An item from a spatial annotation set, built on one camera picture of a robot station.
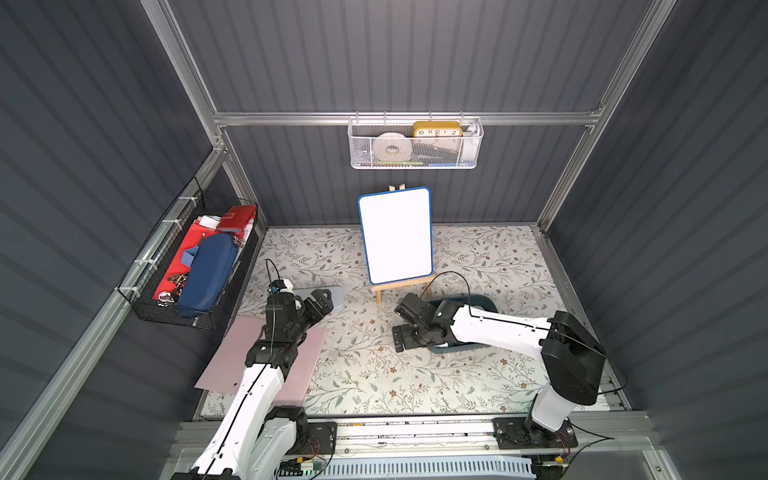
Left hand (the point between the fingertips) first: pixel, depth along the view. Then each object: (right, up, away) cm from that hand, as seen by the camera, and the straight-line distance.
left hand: (318, 299), depth 81 cm
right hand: (+25, -11, +4) cm, 28 cm away
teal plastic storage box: (+47, -3, +20) cm, 51 cm away
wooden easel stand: (+27, +3, +14) cm, 30 cm away
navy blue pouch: (-22, +11, -10) cm, 27 cm away
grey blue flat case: (+1, -1, +20) cm, 20 cm away
